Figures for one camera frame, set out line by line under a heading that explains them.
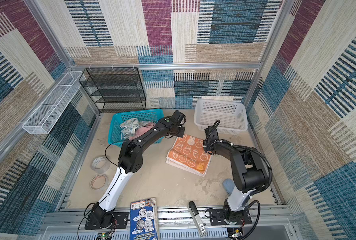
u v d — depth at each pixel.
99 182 0.85
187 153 0.97
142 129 1.00
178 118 0.82
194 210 0.72
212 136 0.76
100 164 0.92
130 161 0.62
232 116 1.15
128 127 0.97
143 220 0.71
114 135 0.99
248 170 0.48
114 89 1.08
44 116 0.73
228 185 0.82
